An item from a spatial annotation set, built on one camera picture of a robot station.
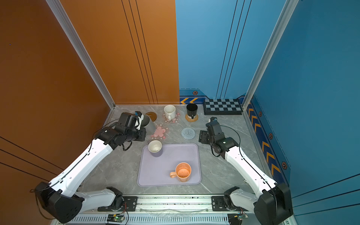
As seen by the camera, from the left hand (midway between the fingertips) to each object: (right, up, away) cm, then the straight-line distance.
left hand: (145, 130), depth 77 cm
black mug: (+27, +13, +29) cm, 42 cm away
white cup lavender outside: (+2, -13, +15) cm, 20 cm away
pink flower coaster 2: (+4, -4, +25) cm, 26 cm away
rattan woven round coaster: (+27, +5, +31) cm, 42 cm away
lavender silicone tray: (+4, -27, +10) cm, 29 cm away
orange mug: (+21, -25, +5) cm, 33 cm away
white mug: (+11, +11, +27) cm, 31 cm away
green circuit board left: (-13, -44, -7) cm, 46 cm away
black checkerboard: (+53, +16, +38) cm, 68 cm away
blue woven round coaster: (+24, -4, +25) cm, 35 cm away
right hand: (+33, -3, +5) cm, 33 cm away
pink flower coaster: (+14, +5, +31) cm, 35 cm away
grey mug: (+3, +4, -5) cm, 7 cm away
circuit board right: (+48, -44, -7) cm, 66 cm away
